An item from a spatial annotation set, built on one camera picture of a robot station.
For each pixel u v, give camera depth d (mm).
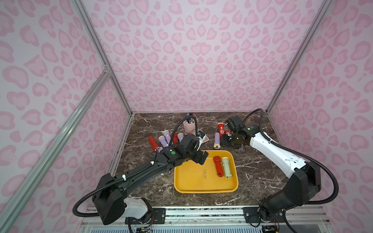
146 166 481
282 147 481
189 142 574
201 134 678
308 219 733
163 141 992
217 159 903
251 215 734
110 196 393
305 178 416
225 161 885
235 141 676
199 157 678
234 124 644
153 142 1000
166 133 1032
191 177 873
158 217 736
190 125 1003
